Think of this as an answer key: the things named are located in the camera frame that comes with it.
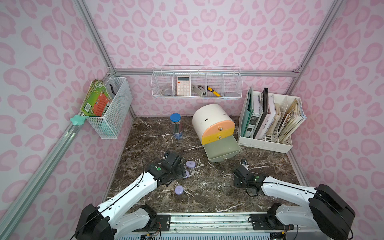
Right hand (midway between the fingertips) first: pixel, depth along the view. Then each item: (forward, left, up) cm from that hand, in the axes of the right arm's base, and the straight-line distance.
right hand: (237, 179), depth 88 cm
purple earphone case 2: (+2, +29, +3) cm, 29 cm away
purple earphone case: (+8, +28, +3) cm, 29 cm away
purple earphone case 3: (-8, +33, +3) cm, 34 cm away
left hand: (+1, +33, +11) cm, 35 cm away
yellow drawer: (+18, +18, +14) cm, 29 cm away
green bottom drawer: (+13, +11, +8) cm, 19 cm away
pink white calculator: (+48, +33, +31) cm, 66 cm away
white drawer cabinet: (+23, +15, +25) cm, 37 cm away
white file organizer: (+27, -19, +20) cm, 39 cm away
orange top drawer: (+22, +12, +22) cm, 33 cm away
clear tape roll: (+45, +43, +29) cm, 69 cm away
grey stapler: (+48, +22, +29) cm, 60 cm away
